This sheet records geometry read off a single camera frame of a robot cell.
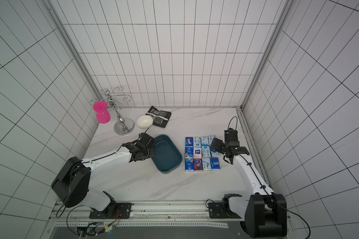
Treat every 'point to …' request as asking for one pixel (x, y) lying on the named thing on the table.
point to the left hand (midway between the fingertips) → (148, 154)
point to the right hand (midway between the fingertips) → (213, 143)
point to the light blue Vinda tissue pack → (197, 142)
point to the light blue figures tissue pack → (206, 150)
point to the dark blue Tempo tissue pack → (189, 142)
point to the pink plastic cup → (102, 112)
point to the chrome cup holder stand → (122, 126)
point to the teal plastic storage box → (167, 155)
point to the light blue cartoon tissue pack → (205, 146)
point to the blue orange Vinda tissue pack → (189, 152)
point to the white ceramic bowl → (144, 121)
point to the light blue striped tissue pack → (206, 164)
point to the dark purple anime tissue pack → (198, 164)
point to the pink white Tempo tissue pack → (197, 152)
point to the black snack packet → (160, 118)
